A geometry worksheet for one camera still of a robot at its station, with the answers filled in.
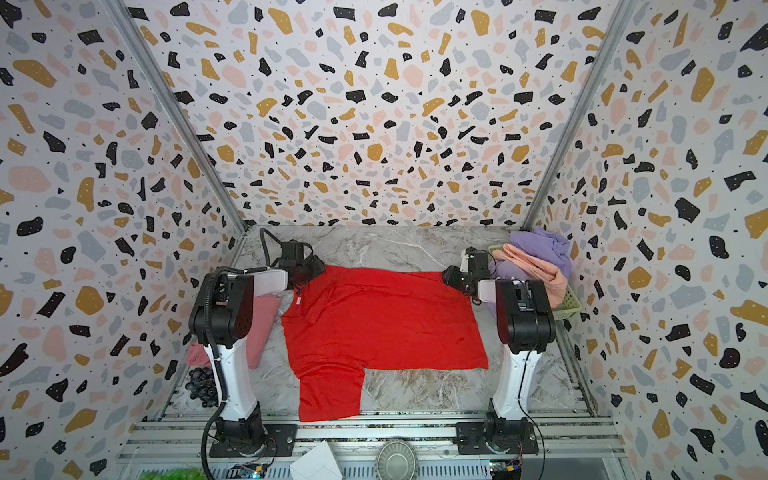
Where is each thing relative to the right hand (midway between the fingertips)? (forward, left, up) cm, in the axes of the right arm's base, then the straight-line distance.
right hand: (445, 267), depth 104 cm
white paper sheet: (-57, +33, +1) cm, 65 cm away
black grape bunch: (-41, +66, +2) cm, 77 cm away
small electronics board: (-58, +50, -3) cm, 77 cm away
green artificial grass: (-59, +64, +2) cm, 87 cm away
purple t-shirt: (+4, -31, +8) cm, 33 cm away
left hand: (+2, +44, +1) cm, 44 cm away
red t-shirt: (-19, +33, -4) cm, 38 cm away
